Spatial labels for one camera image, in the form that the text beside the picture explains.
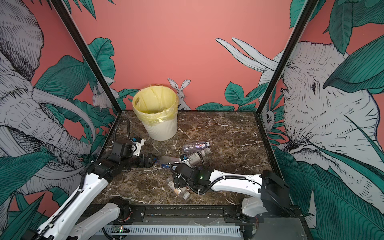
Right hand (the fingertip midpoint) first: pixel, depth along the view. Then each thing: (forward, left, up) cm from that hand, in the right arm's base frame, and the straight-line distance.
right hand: (178, 176), depth 76 cm
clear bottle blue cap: (+9, +8, -5) cm, 13 cm away
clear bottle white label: (+12, -8, -5) cm, 16 cm away
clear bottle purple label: (+22, -9, -6) cm, 25 cm away
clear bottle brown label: (-5, -2, -7) cm, 9 cm away
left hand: (+8, +14, +8) cm, 18 cm away
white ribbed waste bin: (+28, +11, +1) cm, 30 cm away
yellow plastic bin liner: (+49, +20, +5) cm, 54 cm away
